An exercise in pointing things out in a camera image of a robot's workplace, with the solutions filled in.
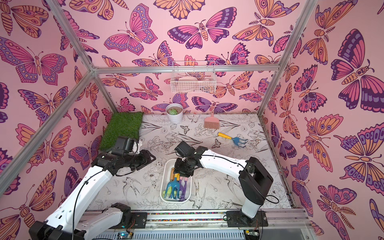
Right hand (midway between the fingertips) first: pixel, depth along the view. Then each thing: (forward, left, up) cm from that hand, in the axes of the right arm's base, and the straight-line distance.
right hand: (171, 176), depth 78 cm
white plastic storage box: (+8, +5, -5) cm, 11 cm away
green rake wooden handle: (+5, +2, -8) cm, 10 cm away
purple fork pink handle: (-6, -7, -6) cm, 11 cm away
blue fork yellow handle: (-2, -2, -6) cm, 7 cm away
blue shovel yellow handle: (+32, -41, -11) cm, 53 cm away
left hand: (+6, +8, +8) cm, 13 cm away
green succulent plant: (+46, +5, +2) cm, 47 cm away
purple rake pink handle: (-3, -5, -8) cm, 10 cm away
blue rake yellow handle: (-3, +1, -5) cm, 6 cm away
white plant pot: (+46, +5, -6) cm, 47 cm away
